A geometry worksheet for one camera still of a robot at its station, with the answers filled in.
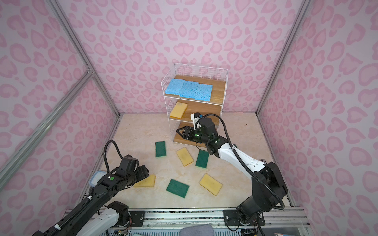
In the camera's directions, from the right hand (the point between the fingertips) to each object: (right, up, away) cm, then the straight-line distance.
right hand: (179, 130), depth 76 cm
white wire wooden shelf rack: (+23, +37, +26) cm, 50 cm away
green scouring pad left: (-15, -13, +22) cm, 30 cm away
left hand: (-20, -22, +6) cm, 31 cm away
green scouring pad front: (-1, -32, +6) cm, 33 cm away
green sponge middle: (+13, -18, +17) cm, 28 cm away
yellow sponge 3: (+17, -31, +8) cm, 36 cm away
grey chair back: (+10, -46, -8) cm, 48 cm away
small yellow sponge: (-1, +12, +11) cm, 16 cm away
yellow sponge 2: (-19, -30, +7) cm, 36 cm away
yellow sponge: (+2, -17, +19) cm, 26 cm away
